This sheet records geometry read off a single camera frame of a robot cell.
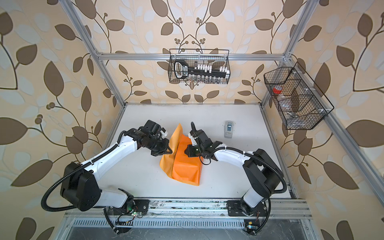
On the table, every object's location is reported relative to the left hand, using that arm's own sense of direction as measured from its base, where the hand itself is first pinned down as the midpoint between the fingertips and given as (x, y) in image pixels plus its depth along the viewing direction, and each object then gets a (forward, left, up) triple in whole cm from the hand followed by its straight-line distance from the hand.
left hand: (174, 150), depth 79 cm
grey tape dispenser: (+23, -33, -11) cm, 42 cm away
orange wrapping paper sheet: (-4, -2, -7) cm, 9 cm away
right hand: (+2, -6, -7) cm, 9 cm away
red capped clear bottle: (+16, -56, +20) cm, 62 cm away
